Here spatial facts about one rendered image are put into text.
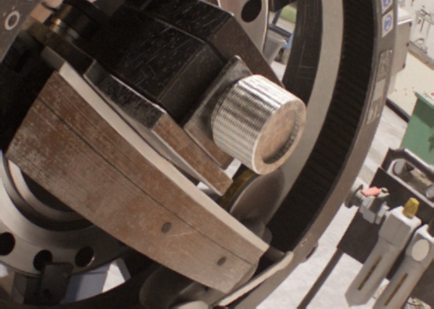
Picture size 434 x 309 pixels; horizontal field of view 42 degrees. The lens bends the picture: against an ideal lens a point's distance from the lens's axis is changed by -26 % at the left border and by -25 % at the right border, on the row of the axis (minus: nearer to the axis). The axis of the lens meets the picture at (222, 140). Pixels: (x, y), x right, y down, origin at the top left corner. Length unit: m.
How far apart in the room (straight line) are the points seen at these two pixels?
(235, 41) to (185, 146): 0.06
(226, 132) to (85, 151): 0.09
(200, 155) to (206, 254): 0.21
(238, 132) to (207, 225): 0.20
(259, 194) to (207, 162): 0.35
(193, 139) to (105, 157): 0.07
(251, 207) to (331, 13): 0.23
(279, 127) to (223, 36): 0.06
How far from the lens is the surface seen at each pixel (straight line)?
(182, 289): 0.67
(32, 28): 0.43
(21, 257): 0.66
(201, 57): 0.36
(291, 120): 0.38
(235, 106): 0.36
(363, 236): 1.40
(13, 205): 0.60
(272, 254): 0.76
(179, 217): 0.52
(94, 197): 0.43
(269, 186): 0.75
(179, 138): 0.36
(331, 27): 0.74
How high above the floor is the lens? 0.77
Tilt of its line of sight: 15 degrees down
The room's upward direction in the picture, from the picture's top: 25 degrees clockwise
